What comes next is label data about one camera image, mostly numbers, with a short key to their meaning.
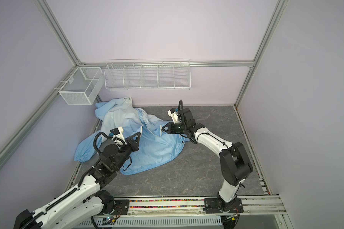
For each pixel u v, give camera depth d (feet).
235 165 1.52
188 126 2.23
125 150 2.15
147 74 3.25
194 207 2.48
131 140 2.12
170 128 2.43
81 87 3.17
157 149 3.16
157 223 2.53
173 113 2.56
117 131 2.11
